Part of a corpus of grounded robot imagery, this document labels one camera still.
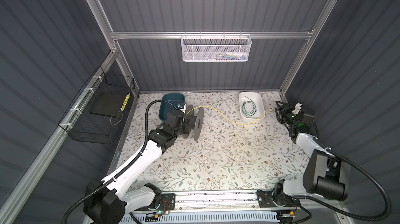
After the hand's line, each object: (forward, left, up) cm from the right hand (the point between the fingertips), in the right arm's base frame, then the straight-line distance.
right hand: (277, 104), depth 85 cm
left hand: (-10, +50, +1) cm, 51 cm away
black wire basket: (-13, +91, +10) cm, 92 cm away
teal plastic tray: (+18, +61, -14) cm, 66 cm away
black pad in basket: (-7, +86, +11) cm, 87 cm away
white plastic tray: (+16, +7, -21) cm, 27 cm away
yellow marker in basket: (-4, +81, +8) cm, 81 cm away
